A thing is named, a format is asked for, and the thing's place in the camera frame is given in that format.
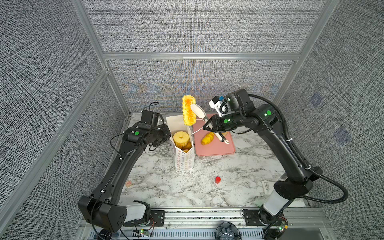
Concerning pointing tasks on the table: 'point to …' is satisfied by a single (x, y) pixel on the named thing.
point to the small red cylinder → (217, 179)
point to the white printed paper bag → (184, 159)
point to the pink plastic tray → (215, 147)
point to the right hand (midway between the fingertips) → (205, 125)
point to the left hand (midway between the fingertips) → (172, 133)
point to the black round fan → (227, 231)
